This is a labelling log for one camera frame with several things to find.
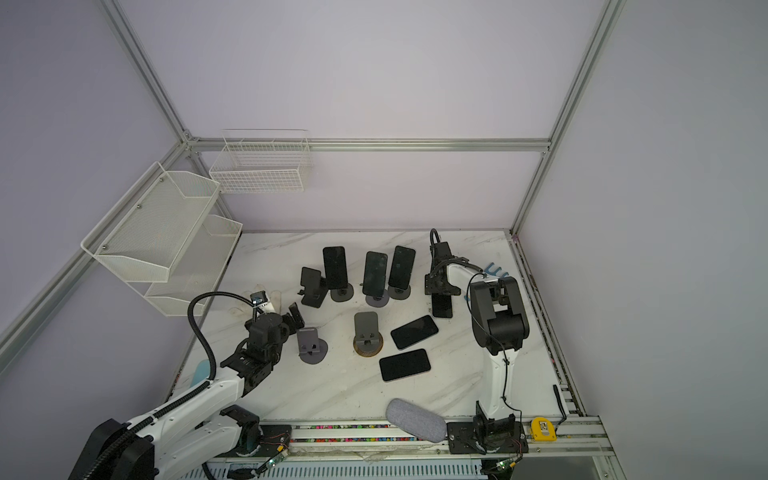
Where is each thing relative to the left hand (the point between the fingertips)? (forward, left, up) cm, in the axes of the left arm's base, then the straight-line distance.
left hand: (281, 312), depth 86 cm
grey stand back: (+13, -15, -10) cm, 22 cm away
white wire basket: (+43, +10, +23) cm, 50 cm away
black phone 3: (-1, -40, -11) cm, 41 cm away
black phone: (+16, -36, +2) cm, 39 cm away
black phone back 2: (+14, -27, 0) cm, 31 cm away
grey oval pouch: (-27, -39, -8) cm, 48 cm away
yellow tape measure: (-29, -70, -10) cm, 76 cm away
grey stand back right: (+13, -35, -10) cm, 38 cm away
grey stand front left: (-9, -9, -5) cm, 14 cm away
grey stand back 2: (+10, -28, -11) cm, 32 cm away
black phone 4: (-12, -36, -10) cm, 39 cm away
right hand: (+15, -47, -10) cm, 51 cm away
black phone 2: (+8, -50, -10) cm, 51 cm away
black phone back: (+15, -14, +2) cm, 21 cm away
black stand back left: (+11, -7, -3) cm, 14 cm away
